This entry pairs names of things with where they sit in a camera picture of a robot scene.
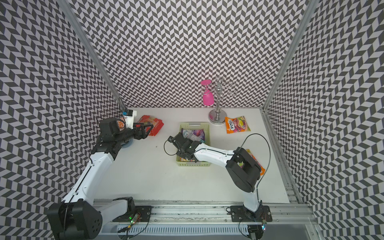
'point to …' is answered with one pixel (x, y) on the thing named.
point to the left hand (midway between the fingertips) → (147, 126)
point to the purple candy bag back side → (197, 134)
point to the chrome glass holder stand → (218, 116)
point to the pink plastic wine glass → (208, 99)
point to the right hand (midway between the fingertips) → (187, 146)
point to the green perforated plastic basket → (205, 125)
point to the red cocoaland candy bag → (157, 124)
